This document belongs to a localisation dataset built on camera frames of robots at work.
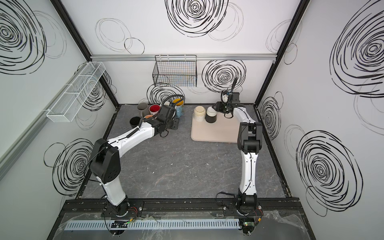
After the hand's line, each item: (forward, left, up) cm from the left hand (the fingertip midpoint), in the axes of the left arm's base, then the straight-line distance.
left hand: (176, 120), depth 90 cm
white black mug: (+11, -22, -9) cm, 27 cm away
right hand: (+18, -24, -5) cm, 30 cm away
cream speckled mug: (+13, -14, -8) cm, 21 cm away
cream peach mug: (+9, +22, -8) cm, 25 cm away
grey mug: (+13, +26, -6) cm, 30 cm away
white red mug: (+17, +19, -9) cm, 27 cm away
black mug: (+2, +29, -6) cm, 29 cm away
